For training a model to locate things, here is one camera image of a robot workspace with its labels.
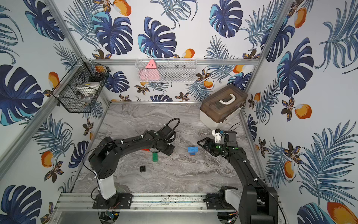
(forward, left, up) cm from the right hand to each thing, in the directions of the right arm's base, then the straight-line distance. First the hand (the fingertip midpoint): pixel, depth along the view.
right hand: (202, 144), depth 83 cm
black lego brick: (-11, +36, -10) cm, 39 cm away
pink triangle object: (+37, +33, +26) cm, 55 cm away
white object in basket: (+21, +66, +24) cm, 74 cm away
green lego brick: (-3, +29, -11) cm, 31 cm away
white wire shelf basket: (+51, +24, +19) cm, 60 cm away
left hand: (+1, +20, -7) cm, 21 cm away
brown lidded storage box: (+25, -14, +10) cm, 30 cm away
